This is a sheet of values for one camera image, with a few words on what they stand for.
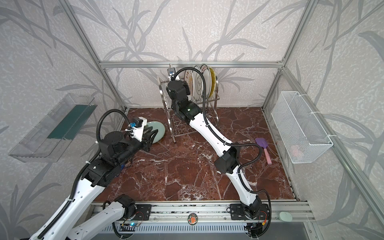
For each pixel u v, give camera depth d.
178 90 0.54
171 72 0.60
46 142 0.64
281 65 0.94
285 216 0.71
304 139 0.60
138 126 0.53
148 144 0.57
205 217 0.72
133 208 0.66
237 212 0.73
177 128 1.08
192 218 0.72
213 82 0.79
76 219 0.43
